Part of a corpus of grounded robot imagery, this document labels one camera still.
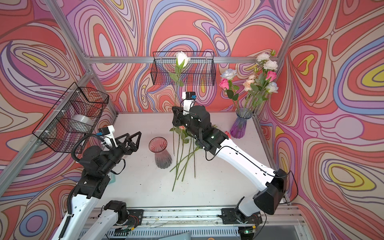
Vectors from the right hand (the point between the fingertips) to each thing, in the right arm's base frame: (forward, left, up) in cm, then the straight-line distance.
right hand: (173, 110), depth 66 cm
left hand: (-7, +17, -7) cm, 19 cm away
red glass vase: (-3, +11, -23) cm, 26 cm away
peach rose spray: (+23, -42, -6) cm, 48 cm away
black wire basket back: (+44, -15, -6) cm, 47 cm away
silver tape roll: (+3, +46, -8) cm, 47 cm away
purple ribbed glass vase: (+19, -42, -38) cm, 59 cm away
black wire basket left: (-3, +55, -7) cm, 56 cm away
